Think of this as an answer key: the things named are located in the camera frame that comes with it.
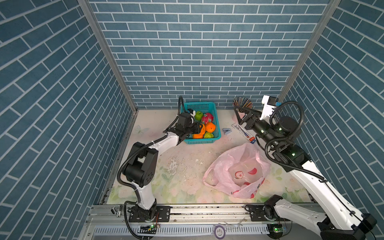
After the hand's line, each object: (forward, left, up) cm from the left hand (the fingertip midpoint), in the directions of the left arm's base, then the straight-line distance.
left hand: (201, 125), depth 92 cm
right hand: (-16, -13, +31) cm, 37 cm away
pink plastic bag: (-25, -24, -14) cm, 37 cm away
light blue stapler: (+6, -20, -15) cm, 25 cm away
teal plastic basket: (+24, -9, -8) cm, 27 cm away
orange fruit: (+3, -6, -6) cm, 9 cm away
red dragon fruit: (+12, -5, -6) cm, 14 cm away
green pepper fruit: (-2, -5, -8) cm, 10 cm away
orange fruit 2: (-2, 0, -9) cm, 9 cm away
